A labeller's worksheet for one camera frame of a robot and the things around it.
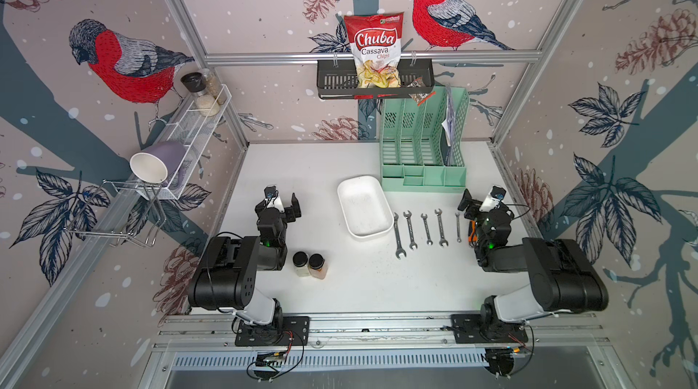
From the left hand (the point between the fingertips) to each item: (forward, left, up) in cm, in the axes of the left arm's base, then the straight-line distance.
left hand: (285, 190), depth 91 cm
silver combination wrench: (-4, -50, -12) cm, 51 cm away
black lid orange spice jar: (-25, -14, -2) cm, 29 cm away
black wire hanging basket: (+32, -17, +22) cm, 43 cm away
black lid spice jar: (-24, -8, -3) cm, 25 cm away
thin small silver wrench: (-13, -60, -11) cm, 62 cm away
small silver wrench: (-14, -54, -11) cm, 57 cm away
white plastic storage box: (-2, -28, -8) cm, 29 cm away
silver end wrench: (-15, -44, -11) cm, 48 cm away
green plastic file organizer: (+30, -50, -11) cm, 59 cm away
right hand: (0, -67, 0) cm, 67 cm away
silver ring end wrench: (-17, -39, -10) cm, 44 cm away
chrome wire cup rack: (-22, +27, +25) cm, 43 cm away
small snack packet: (+24, -46, +21) cm, 56 cm away
